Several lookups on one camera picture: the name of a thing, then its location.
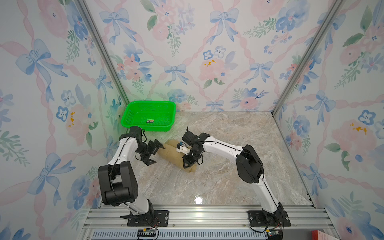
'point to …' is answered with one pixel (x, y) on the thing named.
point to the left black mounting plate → (151, 218)
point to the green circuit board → (274, 234)
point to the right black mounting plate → (259, 218)
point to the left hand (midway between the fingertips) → (162, 152)
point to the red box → (317, 235)
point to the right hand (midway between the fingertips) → (186, 165)
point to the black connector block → (148, 233)
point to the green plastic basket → (153, 116)
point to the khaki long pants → (168, 151)
